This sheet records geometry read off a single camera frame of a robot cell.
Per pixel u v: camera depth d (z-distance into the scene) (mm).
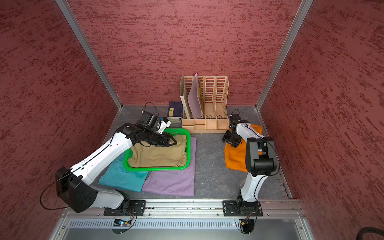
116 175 814
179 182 813
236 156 906
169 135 694
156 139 655
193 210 758
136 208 741
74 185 389
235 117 814
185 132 929
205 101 1043
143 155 867
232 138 826
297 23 758
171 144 711
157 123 645
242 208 665
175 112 1175
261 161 495
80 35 798
